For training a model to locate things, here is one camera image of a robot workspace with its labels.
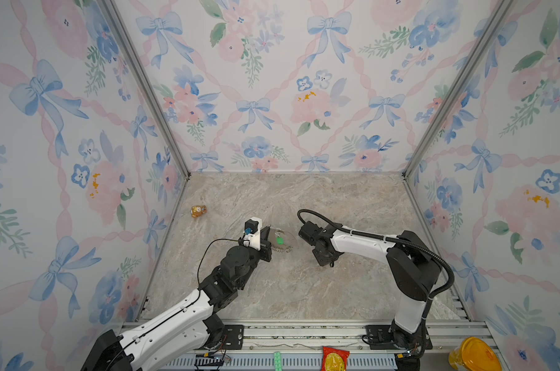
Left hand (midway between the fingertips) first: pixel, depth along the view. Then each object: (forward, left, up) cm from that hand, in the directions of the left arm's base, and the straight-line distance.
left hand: (269, 227), depth 75 cm
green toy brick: (-34, -3, -21) cm, 40 cm away
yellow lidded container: (-33, -57, -12) cm, 67 cm away
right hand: (+1, -23, -21) cm, 31 cm away
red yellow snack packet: (-33, -20, -20) cm, 44 cm away
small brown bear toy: (+19, +34, -18) cm, 43 cm away
